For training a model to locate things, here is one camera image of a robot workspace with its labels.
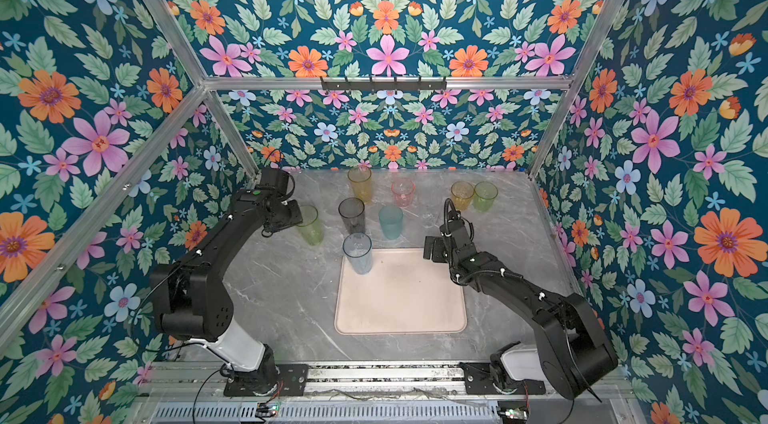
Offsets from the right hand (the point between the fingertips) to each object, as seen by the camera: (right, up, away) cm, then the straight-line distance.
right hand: (439, 241), depth 89 cm
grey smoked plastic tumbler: (-28, +9, +8) cm, 30 cm away
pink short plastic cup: (-11, +16, +19) cm, 27 cm away
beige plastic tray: (-11, -16, +1) cm, 20 cm away
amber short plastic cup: (+11, +14, +18) cm, 25 cm away
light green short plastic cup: (+19, +15, +19) cm, 31 cm away
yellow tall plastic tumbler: (-25, +19, +11) cm, 33 cm away
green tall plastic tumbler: (-41, +4, +5) cm, 41 cm away
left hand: (-43, +9, -2) cm, 44 cm away
